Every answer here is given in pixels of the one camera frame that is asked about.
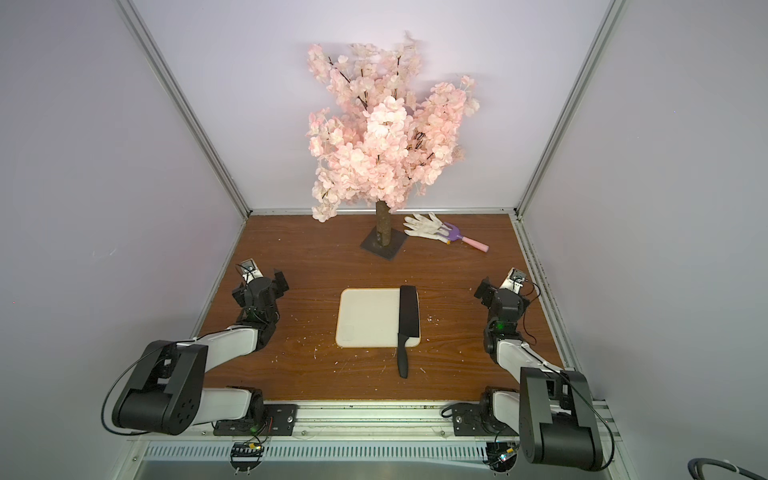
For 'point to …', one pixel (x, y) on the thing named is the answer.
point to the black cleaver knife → (408, 325)
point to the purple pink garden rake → (455, 235)
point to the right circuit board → (500, 456)
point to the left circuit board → (245, 456)
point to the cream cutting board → (369, 318)
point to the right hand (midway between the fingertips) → (510, 279)
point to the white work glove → (431, 227)
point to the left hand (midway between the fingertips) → (261, 274)
